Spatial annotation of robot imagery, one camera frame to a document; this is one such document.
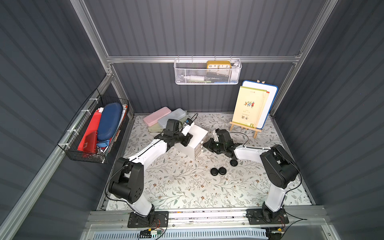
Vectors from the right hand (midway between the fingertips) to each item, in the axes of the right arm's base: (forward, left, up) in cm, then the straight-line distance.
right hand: (205, 142), depth 93 cm
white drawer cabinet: (-6, +6, +6) cm, 10 cm away
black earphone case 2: (-15, -5, -8) cm, 18 cm away
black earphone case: (-10, -18, -7) cm, 21 cm away
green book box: (+12, +33, 0) cm, 35 cm away
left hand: (+1, +8, +7) cm, 10 cm away
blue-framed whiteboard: (+23, -40, +24) cm, 52 cm away
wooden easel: (+15, -28, -1) cm, 31 cm away
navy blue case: (-3, +48, +25) cm, 54 cm away
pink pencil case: (+17, +38, +3) cm, 41 cm away
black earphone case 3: (-15, -10, -8) cm, 20 cm away
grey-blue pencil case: (+23, +19, +3) cm, 30 cm away
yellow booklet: (+20, -29, +13) cm, 37 cm away
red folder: (-16, +53, +24) cm, 60 cm away
